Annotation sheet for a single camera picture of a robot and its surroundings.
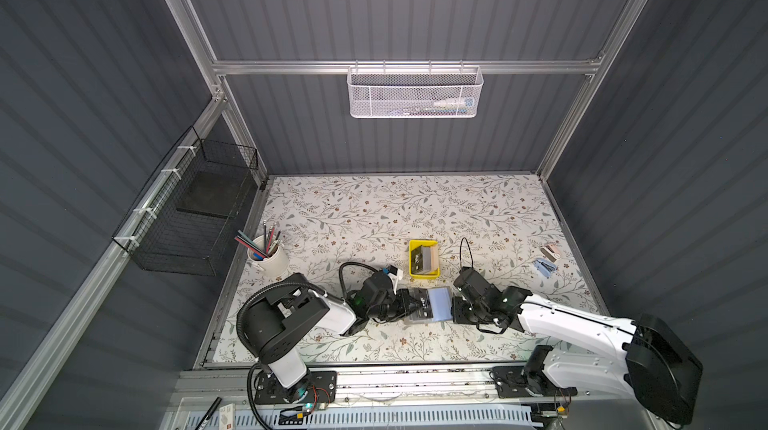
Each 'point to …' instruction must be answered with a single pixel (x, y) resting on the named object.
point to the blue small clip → (544, 267)
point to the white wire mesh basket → (414, 92)
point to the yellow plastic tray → (413, 245)
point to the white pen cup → (269, 256)
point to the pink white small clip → (551, 252)
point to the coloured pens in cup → (269, 245)
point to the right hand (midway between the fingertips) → (453, 314)
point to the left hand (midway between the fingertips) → (426, 306)
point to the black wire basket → (186, 219)
